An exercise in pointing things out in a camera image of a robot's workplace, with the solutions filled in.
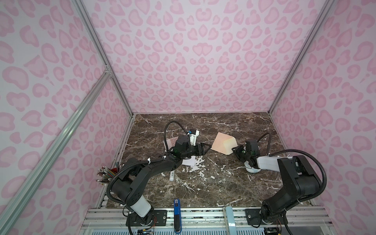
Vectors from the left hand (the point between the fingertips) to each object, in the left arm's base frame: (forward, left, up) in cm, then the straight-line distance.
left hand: (210, 145), depth 82 cm
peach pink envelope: (+11, -12, -16) cm, 22 cm away
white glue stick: (-12, +22, -14) cm, 29 cm away
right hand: (+5, -16, -13) cm, 21 cm away
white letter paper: (-3, +11, -14) cm, 19 cm away
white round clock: (-9, -24, -12) cm, 28 cm away
